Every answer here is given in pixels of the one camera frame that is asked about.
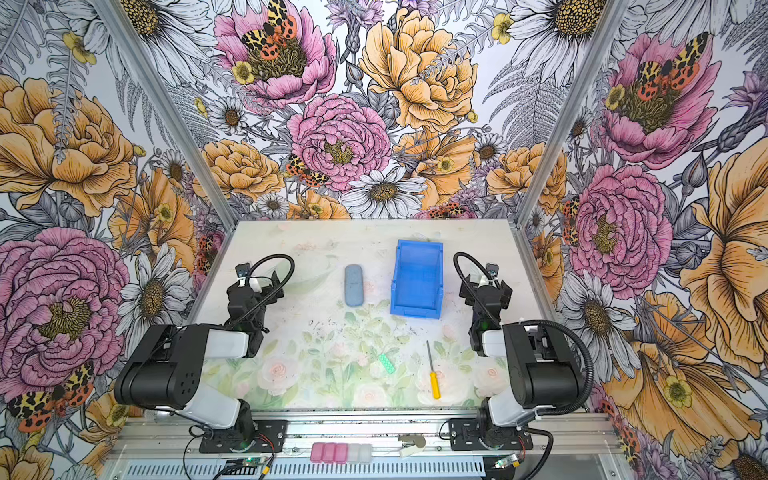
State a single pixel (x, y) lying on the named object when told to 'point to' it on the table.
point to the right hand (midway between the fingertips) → (484, 285)
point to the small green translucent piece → (386, 362)
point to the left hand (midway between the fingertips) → (261, 282)
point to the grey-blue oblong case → (353, 285)
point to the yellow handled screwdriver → (433, 378)
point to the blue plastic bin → (417, 287)
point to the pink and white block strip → (341, 453)
